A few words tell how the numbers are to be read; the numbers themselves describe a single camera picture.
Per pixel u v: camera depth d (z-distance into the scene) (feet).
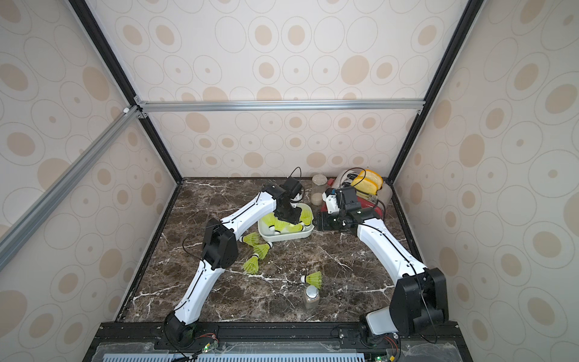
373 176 3.01
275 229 3.22
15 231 1.70
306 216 3.13
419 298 1.35
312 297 2.38
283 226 3.22
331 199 2.50
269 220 2.87
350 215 1.92
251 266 2.94
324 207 3.39
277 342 2.40
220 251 1.97
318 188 3.29
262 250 2.95
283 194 2.36
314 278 2.74
